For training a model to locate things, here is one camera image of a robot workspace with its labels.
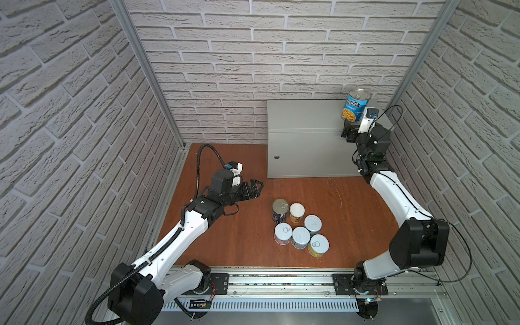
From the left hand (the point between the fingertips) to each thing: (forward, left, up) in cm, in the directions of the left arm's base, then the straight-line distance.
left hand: (257, 183), depth 77 cm
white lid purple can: (-14, -10, -17) cm, 24 cm away
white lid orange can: (-6, -17, -15) cm, 23 cm away
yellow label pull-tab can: (-19, -24, -17) cm, 35 cm away
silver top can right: (-10, -23, -16) cm, 30 cm away
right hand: (+19, -40, +17) cm, 48 cm away
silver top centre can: (-16, -17, -16) cm, 29 cm away
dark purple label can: (-6, -9, -13) cm, 17 cm away
